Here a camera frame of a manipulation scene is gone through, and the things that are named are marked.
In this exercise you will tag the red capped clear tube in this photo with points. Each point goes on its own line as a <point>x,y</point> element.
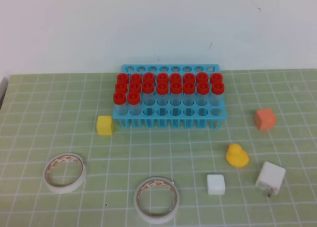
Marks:
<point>134,103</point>

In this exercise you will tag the blue test tube rack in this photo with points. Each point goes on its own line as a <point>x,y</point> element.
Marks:
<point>169,115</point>

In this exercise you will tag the red capped tube middle row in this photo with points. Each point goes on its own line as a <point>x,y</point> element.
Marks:
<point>121,87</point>
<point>176,93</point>
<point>135,87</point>
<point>162,93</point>
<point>148,93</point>
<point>217,90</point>
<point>189,93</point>
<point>203,93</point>

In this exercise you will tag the red capped tube row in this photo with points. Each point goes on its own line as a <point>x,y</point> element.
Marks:
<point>148,93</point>
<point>149,77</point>
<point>175,78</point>
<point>122,78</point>
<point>121,87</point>
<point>162,78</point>
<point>202,77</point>
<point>135,87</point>
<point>203,93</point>
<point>217,90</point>
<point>136,78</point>
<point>189,93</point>
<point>176,93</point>
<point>216,78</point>
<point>189,78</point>
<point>162,93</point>

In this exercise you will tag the red capped tube back row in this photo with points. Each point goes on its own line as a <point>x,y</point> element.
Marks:
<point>162,78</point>
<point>189,78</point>
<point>122,78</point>
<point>175,78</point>
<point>136,78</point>
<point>216,78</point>
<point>149,77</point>
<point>202,77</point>

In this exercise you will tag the red capped tube front left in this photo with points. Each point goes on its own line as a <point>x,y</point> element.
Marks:
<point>120,102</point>

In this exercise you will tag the yellow foam cube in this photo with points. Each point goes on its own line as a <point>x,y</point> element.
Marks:
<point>105,125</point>

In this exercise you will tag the yellow rubber duck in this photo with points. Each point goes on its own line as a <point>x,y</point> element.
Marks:
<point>236,156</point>

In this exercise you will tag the white foam cube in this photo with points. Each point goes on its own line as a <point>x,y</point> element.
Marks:
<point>216,184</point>

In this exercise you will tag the orange foam cube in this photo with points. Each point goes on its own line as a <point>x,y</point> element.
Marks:
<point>264,119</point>

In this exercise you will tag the green grid cutting mat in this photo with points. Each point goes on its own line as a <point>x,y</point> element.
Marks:
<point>44,116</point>

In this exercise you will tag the centre white tape roll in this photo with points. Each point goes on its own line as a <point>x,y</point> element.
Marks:
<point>157,201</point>

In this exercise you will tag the white tape roll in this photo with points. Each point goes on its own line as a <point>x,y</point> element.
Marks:
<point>157,201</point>
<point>64,173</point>

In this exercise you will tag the left white tape roll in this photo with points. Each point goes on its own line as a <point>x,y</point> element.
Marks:
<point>64,173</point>

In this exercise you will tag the white power adapter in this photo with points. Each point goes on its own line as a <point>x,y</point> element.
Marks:
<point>270,178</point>

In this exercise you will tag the grey object at table edge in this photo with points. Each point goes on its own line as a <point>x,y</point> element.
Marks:
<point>3,89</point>

